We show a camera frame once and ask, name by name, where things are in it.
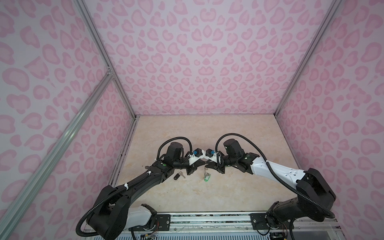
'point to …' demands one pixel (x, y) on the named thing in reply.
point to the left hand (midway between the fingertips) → (204, 160)
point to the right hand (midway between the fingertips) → (208, 162)
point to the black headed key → (177, 176)
